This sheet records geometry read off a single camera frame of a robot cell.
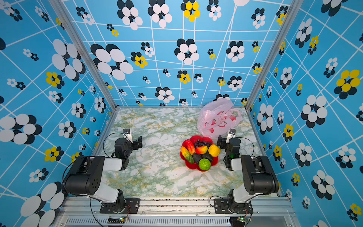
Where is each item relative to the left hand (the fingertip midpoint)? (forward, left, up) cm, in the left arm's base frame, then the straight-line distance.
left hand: (135, 135), depth 94 cm
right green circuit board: (-45, -62, -8) cm, 77 cm away
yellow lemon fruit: (-12, -51, +2) cm, 52 cm away
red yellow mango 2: (-11, -44, 0) cm, 45 cm away
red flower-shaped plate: (-16, -52, -3) cm, 54 cm away
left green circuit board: (-46, +5, -10) cm, 47 cm away
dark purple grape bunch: (-5, -43, -2) cm, 43 cm away
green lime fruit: (-21, -45, +2) cm, 49 cm away
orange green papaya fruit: (-14, -35, 0) cm, 37 cm away
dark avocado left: (-14, -41, -3) cm, 43 cm away
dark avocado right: (-13, -47, -2) cm, 49 cm away
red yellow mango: (-6, -35, -2) cm, 36 cm away
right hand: (0, -63, 0) cm, 63 cm away
